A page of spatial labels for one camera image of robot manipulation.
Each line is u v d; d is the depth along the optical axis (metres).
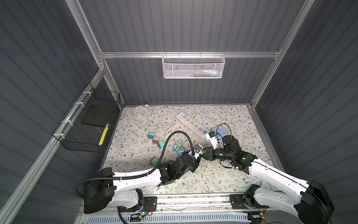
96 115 0.75
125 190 0.45
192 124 1.05
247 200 0.66
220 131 1.01
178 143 0.89
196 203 0.75
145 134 1.02
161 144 0.94
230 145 0.59
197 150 0.63
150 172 0.52
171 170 0.59
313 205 0.40
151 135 1.00
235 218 0.70
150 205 0.72
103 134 0.70
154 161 0.87
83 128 0.71
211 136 0.70
